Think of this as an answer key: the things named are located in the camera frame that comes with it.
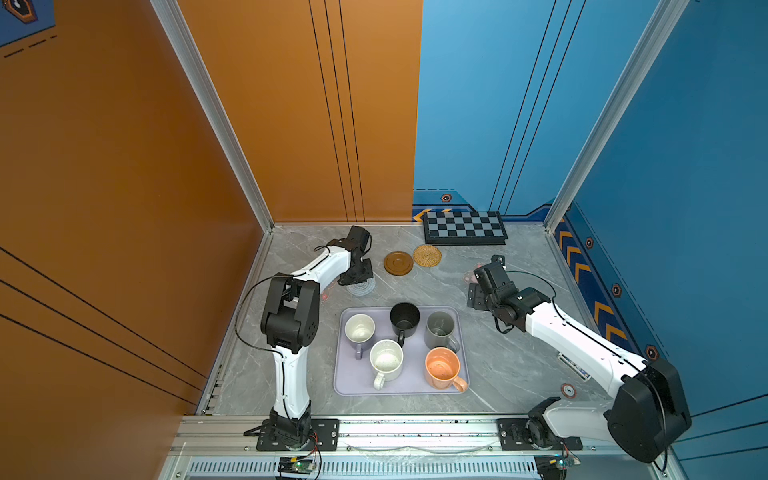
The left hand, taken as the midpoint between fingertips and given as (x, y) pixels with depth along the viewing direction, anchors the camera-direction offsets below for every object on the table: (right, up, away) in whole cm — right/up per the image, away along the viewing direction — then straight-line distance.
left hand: (363, 273), depth 99 cm
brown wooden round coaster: (+12, +3, +9) cm, 15 cm away
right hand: (+36, -5, -14) cm, 39 cm away
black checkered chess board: (+38, +16, +16) cm, 44 cm away
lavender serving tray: (-1, -28, -17) cm, 32 cm away
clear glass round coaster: (-1, -5, +2) cm, 6 cm away
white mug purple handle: (0, -16, -11) cm, 19 cm away
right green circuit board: (+48, -44, -29) cm, 71 cm away
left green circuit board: (-13, -44, -29) cm, 54 cm away
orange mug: (+24, -26, -15) cm, 38 cm away
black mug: (+14, -13, -12) cm, 22 cm away
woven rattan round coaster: (+23, +6, +10) cm, 25 cm away
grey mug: (+24, -17, -10) cm, 31 cm away
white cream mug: (+8, -24, -15) cm, 29 cm away
